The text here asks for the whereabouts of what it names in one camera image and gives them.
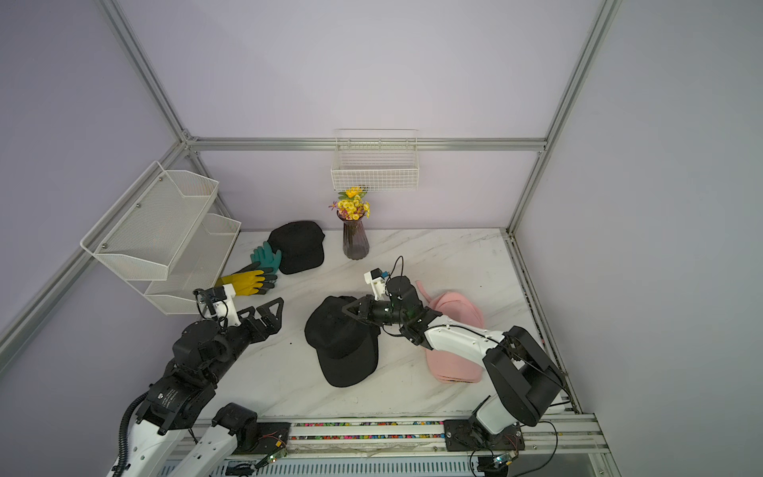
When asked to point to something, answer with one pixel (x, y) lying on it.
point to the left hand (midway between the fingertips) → (269, 309)
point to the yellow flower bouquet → (350, 205)
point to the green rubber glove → (266, 257)
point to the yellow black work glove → (248, 279)
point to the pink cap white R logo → (447, 367)
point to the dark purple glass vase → (355, 238)
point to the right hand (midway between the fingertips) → (346, 312)
